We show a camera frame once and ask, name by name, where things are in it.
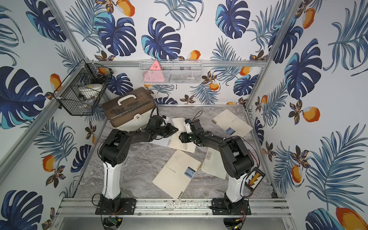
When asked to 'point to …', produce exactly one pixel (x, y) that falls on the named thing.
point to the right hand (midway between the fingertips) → (183, 136)
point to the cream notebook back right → (232, 124)
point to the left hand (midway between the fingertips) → (178, 127)
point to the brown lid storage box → (132, 111)
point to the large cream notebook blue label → (177, 174)
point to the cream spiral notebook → (173, 141)
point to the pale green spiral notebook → (213, 164)
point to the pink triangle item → (155, 74)
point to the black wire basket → (86, 72)
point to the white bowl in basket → (90, 92)
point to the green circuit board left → (112, 220)
